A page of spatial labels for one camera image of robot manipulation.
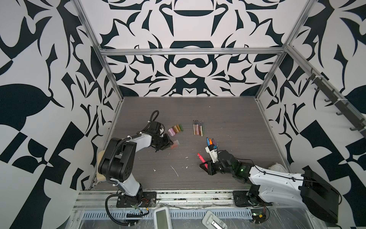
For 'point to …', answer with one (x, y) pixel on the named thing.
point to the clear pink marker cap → (171, 147)
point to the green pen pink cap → (203, 130)
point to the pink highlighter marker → (202, 159)
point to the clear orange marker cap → (175, 143)
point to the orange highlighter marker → (210, 141)
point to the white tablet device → (161, 218)
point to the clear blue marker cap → (177, 141)
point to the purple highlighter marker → (214, 142)
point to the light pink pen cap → (170, 132)
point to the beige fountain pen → (194, 129)
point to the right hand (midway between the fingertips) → (200, 166)
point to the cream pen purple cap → (201, 130)
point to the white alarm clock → (278, 167)
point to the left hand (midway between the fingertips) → (173, 141)
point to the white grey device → (211, 221)
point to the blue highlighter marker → (208, 141)
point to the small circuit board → (259, 215)
